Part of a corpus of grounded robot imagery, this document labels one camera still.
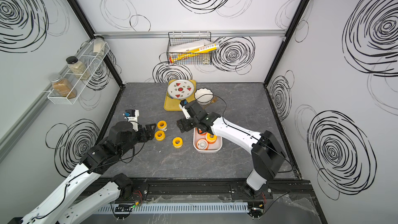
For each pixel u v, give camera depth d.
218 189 0.75
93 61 0.95
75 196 0.44
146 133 0.65
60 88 0.63
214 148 0.86
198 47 0.85
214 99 1.08
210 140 0.87
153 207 0.71
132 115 0.61
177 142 0.89
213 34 0.91
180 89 1.16
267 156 0.43
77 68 0.71
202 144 0.88
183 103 0.72
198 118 0.62
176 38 0.94
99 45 0.86
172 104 1.09
